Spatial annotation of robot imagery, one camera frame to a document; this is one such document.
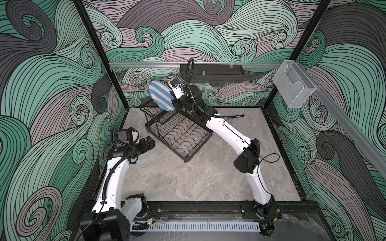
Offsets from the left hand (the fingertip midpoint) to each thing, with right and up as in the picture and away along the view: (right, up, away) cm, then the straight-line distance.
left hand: (147, 143), depth 80 cm
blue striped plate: (+7, +28, +2) cm, 29 cm away
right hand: (+13, +28, -4) cm, 31 cm away
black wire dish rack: (+16, +4, +22) cm, 27 cm away
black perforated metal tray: (+41, +42, +16) cm, 61 cm away
